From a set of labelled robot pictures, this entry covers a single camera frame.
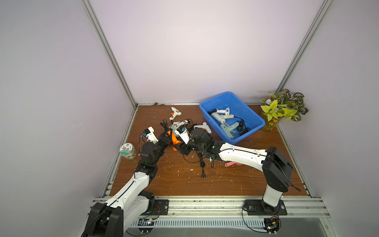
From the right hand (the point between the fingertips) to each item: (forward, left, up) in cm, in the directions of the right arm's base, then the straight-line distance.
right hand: (176, 139), depth 78 cm
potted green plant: (+26, -67, 0) cm, 72 cm away
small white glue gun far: (+35, +7, -18) cm, 40 cm away
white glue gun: (+21, -16, -17) cm, 32 cm away
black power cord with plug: (-5, -14, -20) cm, 25 cm away
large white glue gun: (+26, -28, -14) cm, 41 cm away
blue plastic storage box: (+26, -48, -15) cm, 56 cm away
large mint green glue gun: (+18, -33, -16) cm, 40 cm away
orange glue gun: (-1, +1, 0) cm, 1 cm away
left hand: (+3, +1, +4) cm, 5 cm away
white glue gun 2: (+35, -33, -15) cm, 50 cm away
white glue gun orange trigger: (+21, +5, -15) cm, 27 cm away
